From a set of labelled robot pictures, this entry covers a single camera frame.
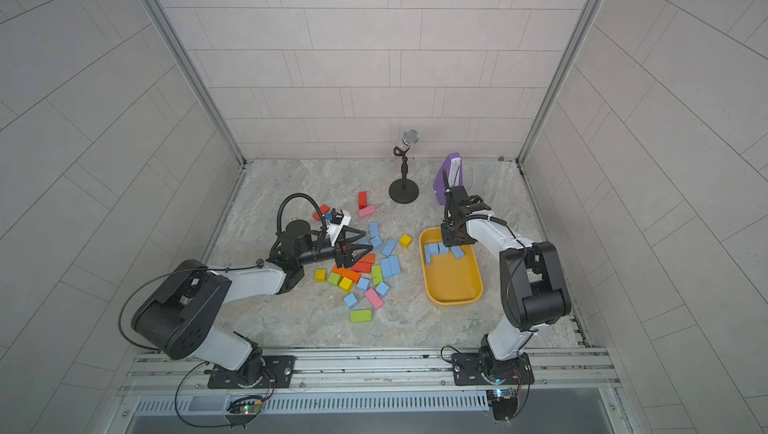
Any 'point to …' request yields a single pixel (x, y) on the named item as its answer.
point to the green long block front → (358, 316)
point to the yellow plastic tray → (450, 281)
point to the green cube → (334, 279)
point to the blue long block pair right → (394, 264)
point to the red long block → (362, 267)
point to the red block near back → (363, 200)
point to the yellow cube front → (346, 284)
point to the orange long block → (347, 273)
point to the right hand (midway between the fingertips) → (454, 235)
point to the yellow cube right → (405, 241)
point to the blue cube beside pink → (382, 289)
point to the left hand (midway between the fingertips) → (370, 243)
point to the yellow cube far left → (320, 275)
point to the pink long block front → (374, 298)
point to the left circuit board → (247, 404)
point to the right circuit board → (505, 402)
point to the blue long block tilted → (373, 229)
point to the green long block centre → (377, 274)
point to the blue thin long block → (427, 254)
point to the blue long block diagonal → (389, 246)
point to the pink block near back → (370, 210)
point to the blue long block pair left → (386, 266)
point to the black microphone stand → (403, 190)
